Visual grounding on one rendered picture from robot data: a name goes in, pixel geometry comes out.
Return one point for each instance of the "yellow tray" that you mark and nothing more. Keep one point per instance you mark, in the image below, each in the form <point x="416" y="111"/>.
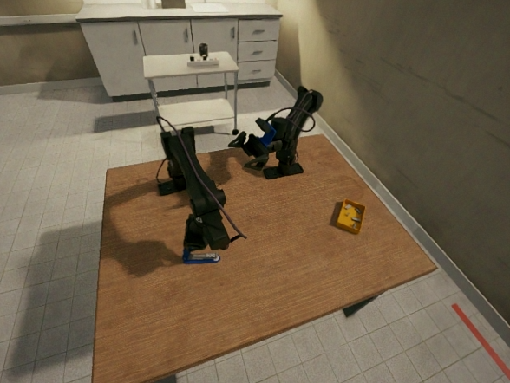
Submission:
<point x="348" y="220"/>

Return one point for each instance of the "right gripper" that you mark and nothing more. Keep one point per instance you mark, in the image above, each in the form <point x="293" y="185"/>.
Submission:
<point x="194" y="235"/>

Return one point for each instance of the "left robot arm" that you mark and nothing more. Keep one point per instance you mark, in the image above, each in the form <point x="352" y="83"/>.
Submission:
<point x="285" y="152"/>

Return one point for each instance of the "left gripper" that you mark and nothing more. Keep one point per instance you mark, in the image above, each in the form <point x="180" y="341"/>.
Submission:
<point x="258" y="147"/>

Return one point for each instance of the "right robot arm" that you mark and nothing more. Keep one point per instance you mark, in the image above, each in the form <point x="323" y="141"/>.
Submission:
<point x="208" y="217"/>

